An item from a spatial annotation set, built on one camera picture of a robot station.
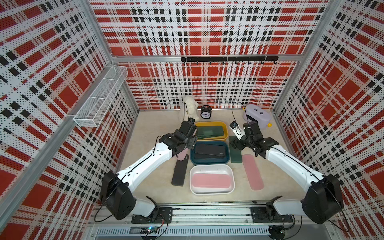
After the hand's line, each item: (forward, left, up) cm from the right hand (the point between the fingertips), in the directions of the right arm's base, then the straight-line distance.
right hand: (240, 136), depth 85 cm
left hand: (-2, +30, +3) cm, 30 cm away
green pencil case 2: (+10, +21, -14) cm, 27 cm away
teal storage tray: (-9, +10, -14) cm, 19 cm away
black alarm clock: (+29, +19, -10) cm, 36 cm away
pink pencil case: (-10, +33, -3) cm, 35 cm away
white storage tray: (-13, +16, -15) cm, 26 cm away
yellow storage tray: (+22, +13, -16) cm, 30 cm away
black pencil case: (-15, +35, -14) cm, 41 cm away
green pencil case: (+14, +17, -15) cm, 26 cm away
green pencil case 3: (-4, 0, -15) cm, 16 cm away
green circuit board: (-43, +47, -14) cm, 66 cm away
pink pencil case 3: (-22, +16, -11) cm, 30 cm away
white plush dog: (+22, +31, +1) cm, 38 cm away
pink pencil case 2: (-16, -9, -17) cm, 25 cm away
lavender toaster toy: (+22, -22, -8) cm, 32 cm away
